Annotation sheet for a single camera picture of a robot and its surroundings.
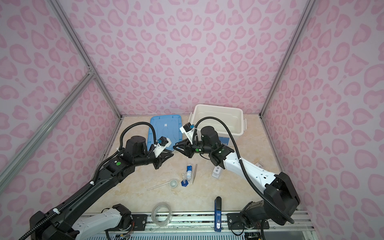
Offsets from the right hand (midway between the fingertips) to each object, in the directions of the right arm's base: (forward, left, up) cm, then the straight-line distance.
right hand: (176, 145), depth 70 cm
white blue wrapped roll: (-2, -4, -25) cm, 25 cm away
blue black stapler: (-24, -20, -23) cm, 39 cm away
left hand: (-1, +3, -3) cm, 4 cm away
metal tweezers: (-2, -8, -27) cm, 28 cm away
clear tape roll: (-28, +7, -26) cm, 39 cm away
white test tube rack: (-2, -20, -23) cm, 31 cm away
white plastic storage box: (+36, -34, -18) cm, 52 cm away
